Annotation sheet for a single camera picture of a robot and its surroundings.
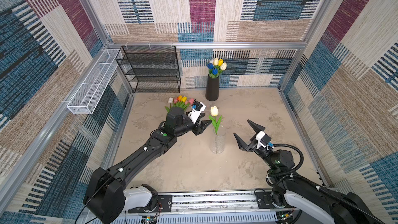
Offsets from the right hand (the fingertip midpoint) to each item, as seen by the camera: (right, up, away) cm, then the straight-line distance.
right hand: (241, 127), depth 70 cm
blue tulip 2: (-10, +29, +21) cm, 38 cm away
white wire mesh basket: (-69, +12, 0) cm, 71 cm away
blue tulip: (-12, +32, +19) cm, 39 cm away
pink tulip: (-25, +13, +41) cm, 49 cm away
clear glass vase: (-9, -9, +10) cm, 16 cm away
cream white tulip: (-5, +32, +20) cm, 38 cm away
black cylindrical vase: (-10, +21, +33) cm, 40 cm away
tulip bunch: (-32, +12, +38) cm, 51 cm away
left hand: (-15, +5, +5) cm, 16 cm away
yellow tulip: (-7, +35, +22) cm, 42 cm away
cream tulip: (-12, +7, 0) cm, 14 cm away
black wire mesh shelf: (-53, +35, +40) cm, 75 cm away
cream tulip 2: (-9, +35, +21) cm, 42 cm away
